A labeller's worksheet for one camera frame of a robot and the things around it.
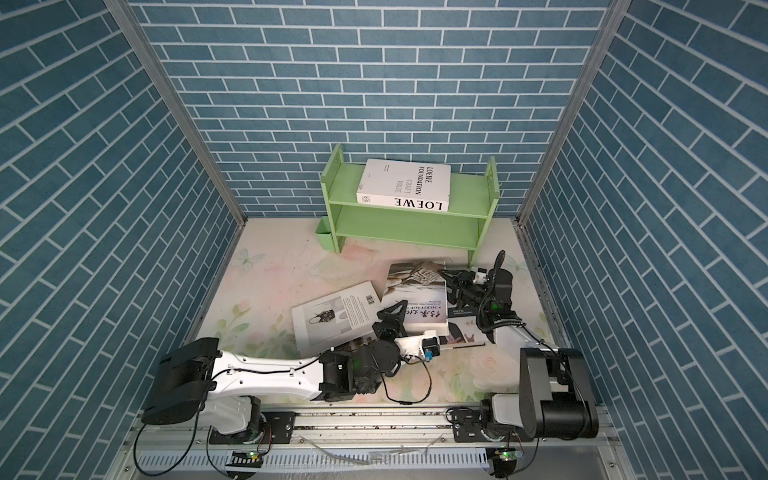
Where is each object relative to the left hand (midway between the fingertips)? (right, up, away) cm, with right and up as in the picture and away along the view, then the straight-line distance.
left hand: (408, 312), depth 72 cm
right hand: (+8, +9, +12) cm, 17 cm away
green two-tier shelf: (+20, +30, +17) cm, 40 cm away
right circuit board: (+24, -35, -1) cm, 42 cm away
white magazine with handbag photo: (-21, -6, +14) cm, 26 cm away
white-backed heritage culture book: (+4, +5, +9) cm, 11 cm away
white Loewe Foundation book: (0, +34, +15) cm, 38 cm away
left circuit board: (-39, -36, 0) cm, 53 cm away
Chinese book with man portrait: (+17, -8, +15) cm, 24 cm away
